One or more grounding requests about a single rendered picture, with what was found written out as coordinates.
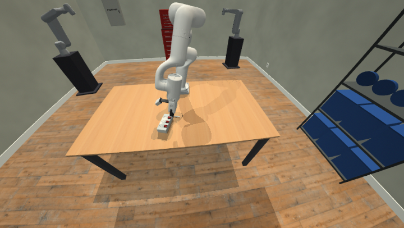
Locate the white power strip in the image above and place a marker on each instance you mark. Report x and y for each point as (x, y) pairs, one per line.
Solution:
(164, 123)

